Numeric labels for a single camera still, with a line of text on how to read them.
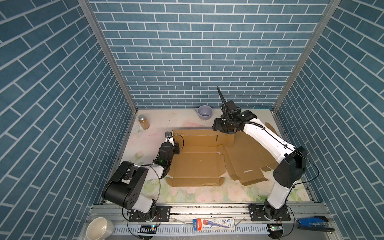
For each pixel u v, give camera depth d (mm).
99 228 663
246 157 963
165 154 691
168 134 789
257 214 734
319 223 694
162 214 740
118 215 751
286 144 482
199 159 912
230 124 589
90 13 722
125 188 440
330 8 713
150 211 634
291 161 445
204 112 1148
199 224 693
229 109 640
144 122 1027
